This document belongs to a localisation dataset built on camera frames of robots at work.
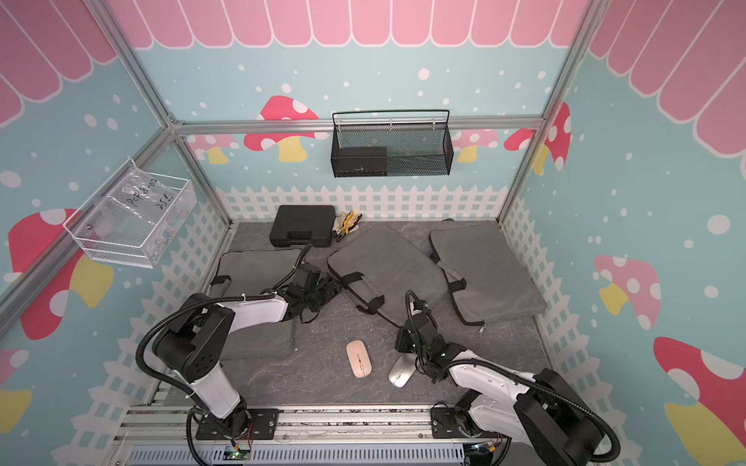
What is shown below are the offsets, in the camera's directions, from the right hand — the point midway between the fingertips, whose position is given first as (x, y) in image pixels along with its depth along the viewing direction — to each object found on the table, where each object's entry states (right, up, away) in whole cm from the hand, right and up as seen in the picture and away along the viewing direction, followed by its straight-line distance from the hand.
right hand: (397, 332), depth 87 cm
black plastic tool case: (-36, +35, +28) cm, 58 cm away
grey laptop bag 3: (+34, +12, +9) cm, 37 cm away
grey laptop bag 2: (-6, +18, +13) cm, 22 cm away
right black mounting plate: (+12, -20, -13) cm, 27 cm away
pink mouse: (-11, -7, -4) cm, 14 cm away
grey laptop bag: (-53, +17, +14) cm, 58 cm away
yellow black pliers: (-19, +36, +31) cm, 51 cm away
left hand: (-19, +11, +8) cm, 23 cm away
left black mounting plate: (-35, -21, -13) cm, 43 cm away
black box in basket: (-9, +52, +1) cm, 53 cm away
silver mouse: (+1, -9, -6) cm, 11 cm away
